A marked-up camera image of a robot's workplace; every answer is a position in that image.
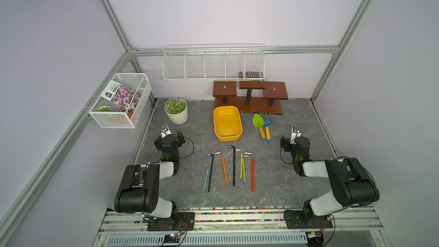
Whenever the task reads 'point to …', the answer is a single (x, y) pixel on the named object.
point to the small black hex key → (211, 171)
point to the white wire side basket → (108, 115)
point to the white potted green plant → (176, 110)
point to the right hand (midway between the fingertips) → (292, 135)
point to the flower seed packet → (121, 95)
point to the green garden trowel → (258, 122)
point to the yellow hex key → (241, 163)
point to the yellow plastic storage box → (227, 123)
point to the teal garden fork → (267, 124)
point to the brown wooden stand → (262, 96)
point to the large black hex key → (234, 152)
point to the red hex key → (253, 172)
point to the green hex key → (244, 168)
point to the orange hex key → (224, 168)
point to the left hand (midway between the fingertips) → (170, 133)
